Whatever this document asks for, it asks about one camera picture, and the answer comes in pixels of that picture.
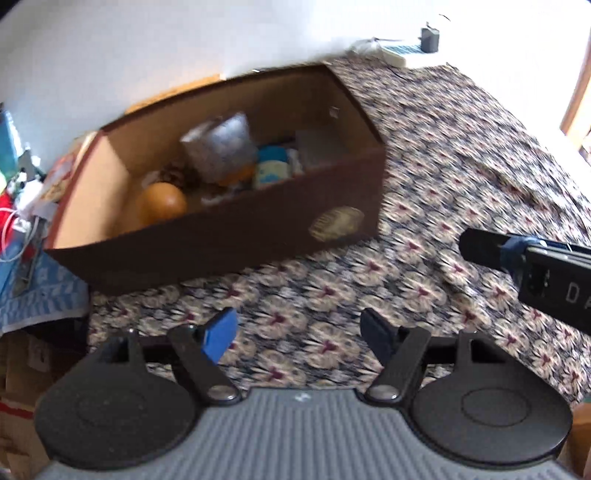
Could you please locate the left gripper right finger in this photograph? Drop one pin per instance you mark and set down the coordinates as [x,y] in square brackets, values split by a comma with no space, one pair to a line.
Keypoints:
[405,353]

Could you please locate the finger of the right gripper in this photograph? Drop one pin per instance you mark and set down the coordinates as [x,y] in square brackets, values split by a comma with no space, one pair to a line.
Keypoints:
[494,250]

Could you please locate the floral patterned cloth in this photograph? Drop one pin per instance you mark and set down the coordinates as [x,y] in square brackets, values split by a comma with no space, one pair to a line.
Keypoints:
[456,159]

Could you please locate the orange round ball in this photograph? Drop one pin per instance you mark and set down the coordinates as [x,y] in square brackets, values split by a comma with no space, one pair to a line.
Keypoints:
[160,202]

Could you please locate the white bottle teal cap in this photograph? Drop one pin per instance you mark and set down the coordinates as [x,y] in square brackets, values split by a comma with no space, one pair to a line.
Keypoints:
[272,166]

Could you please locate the brown cardboard box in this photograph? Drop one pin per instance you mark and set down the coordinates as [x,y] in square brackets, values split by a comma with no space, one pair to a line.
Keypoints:
[96,232]

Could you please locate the printed tape roll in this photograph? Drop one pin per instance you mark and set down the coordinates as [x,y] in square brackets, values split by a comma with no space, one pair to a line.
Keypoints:
[219,146]

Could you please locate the white power strip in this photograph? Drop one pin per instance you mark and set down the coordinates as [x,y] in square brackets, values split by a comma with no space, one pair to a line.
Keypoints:
[399,54]

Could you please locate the black power adapter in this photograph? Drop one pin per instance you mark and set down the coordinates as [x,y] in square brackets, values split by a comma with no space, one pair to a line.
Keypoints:
[429,40]

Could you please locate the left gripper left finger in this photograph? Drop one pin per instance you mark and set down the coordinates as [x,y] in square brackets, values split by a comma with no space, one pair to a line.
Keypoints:
[177,368]

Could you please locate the blue patterned cloth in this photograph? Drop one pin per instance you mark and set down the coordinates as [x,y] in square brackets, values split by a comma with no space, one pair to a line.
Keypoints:
[54,293]

